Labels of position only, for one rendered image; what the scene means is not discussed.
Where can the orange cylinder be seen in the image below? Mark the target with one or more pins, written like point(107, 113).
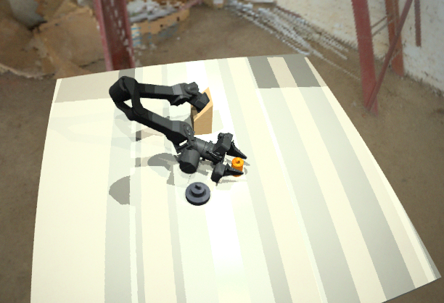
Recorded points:
point(237, 163)

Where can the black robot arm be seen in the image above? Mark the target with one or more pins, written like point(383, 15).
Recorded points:
point(176, 131)

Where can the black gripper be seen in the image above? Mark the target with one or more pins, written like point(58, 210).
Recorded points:
point(220, 169)

